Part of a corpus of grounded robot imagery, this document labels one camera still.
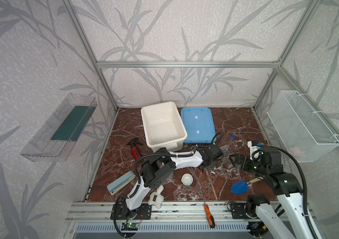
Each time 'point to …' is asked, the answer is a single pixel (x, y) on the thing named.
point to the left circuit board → (129, 226)
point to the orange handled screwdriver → (210, 217)
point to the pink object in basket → (295, 151)
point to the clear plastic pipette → (202, 191)
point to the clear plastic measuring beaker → (170, 178)
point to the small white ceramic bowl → (187, 179)
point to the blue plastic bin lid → (198, 125)
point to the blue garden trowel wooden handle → (240, 186)
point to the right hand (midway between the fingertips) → (236, 153)
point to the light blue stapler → (118, 183)
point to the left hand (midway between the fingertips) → (211, 160)
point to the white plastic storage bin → (163, 126)
